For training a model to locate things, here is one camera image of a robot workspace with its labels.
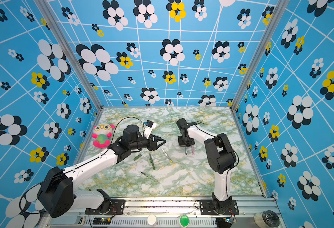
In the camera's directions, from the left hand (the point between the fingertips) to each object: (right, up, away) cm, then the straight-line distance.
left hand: (164, 140), depth 76 cm
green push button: (+10, -34, -14) cm, 38 cm away
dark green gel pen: (-6, -24, +6) cm, 26 cm away
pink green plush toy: (-44, +2, +21) cm, 48 cm away
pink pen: (+19, -10, +18) cm, 27 cm away
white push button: (-5, -35, -12) cm, 37 cm away
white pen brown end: (+14, -10, +17) cm, 24 cm away
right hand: (+14, -6, +21) cm, 26 cm away
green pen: (-9, -16, +14) cm, 23 cm away
